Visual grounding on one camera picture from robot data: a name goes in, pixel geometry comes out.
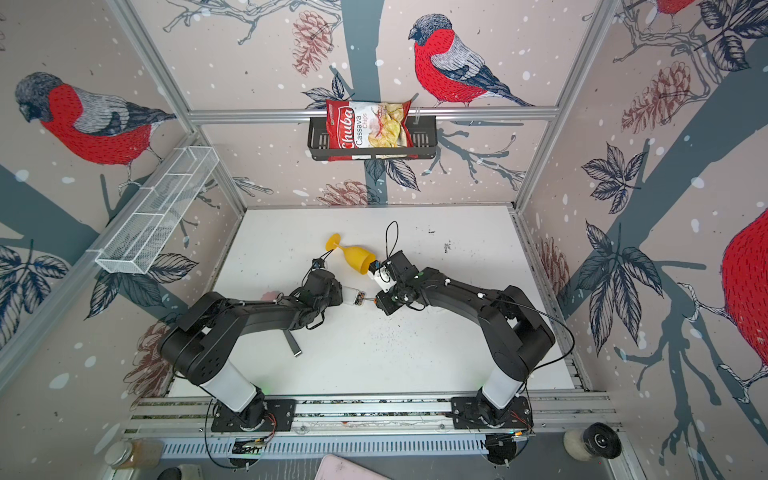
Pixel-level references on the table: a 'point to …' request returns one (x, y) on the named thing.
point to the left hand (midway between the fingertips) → (336, 288)
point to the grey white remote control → (349, 295)
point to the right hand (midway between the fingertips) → (377, 307)
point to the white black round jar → (595, 439)
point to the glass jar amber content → (142, 453)
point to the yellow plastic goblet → (356, 257)
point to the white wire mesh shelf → (151, 220)
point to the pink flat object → (334, 467)
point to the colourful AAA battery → (360, 297)
